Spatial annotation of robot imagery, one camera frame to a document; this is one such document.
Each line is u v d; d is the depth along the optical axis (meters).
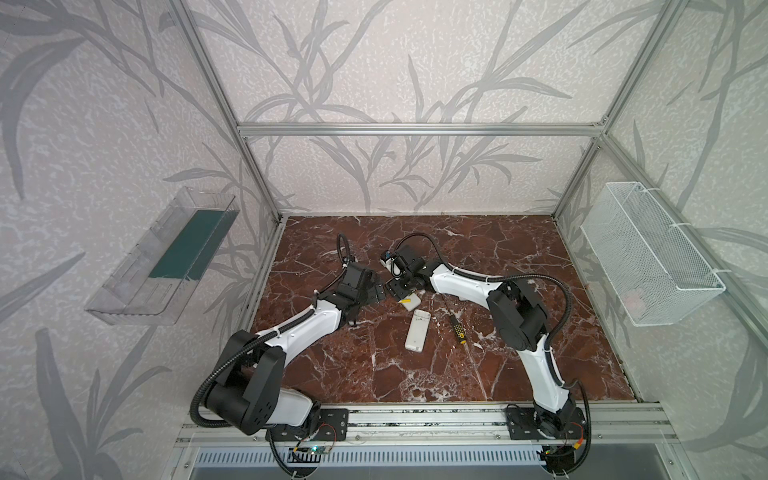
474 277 0.61
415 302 0.95
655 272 0.62
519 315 0.54
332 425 0.73
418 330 0.89
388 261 0.87
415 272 0.75
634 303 0.73
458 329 0.88
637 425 0.76
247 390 0.42
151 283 0.64
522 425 0.73
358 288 0.69
